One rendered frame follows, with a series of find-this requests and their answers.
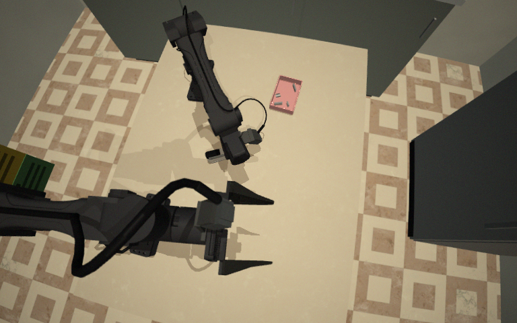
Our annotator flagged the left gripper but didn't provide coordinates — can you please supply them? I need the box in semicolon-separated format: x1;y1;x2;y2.
220;128;261;159

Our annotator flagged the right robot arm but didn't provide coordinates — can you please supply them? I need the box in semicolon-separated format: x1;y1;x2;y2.
0;182;235;257

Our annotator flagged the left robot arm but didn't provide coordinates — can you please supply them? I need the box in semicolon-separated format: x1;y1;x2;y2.
162;11;250;165

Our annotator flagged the pink shallow tray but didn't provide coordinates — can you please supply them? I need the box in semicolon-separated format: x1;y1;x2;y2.
269;75;303;114

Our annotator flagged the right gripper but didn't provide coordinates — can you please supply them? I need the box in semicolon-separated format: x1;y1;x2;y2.
171;181;274;275

